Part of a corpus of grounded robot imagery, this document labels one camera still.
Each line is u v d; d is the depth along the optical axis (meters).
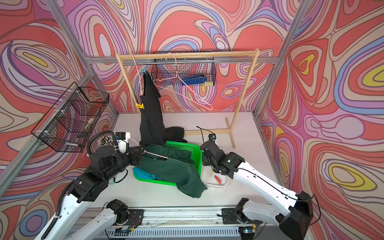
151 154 0.67
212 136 0.67
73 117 0.77
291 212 0.38
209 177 0.86
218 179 0.85
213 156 0.55
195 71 0.99
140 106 0.63
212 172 0.87
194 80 0.91
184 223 0.73
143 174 0.77
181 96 1.14
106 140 0.82
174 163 0.65
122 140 0.54
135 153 0.58
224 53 0.62
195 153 0.89
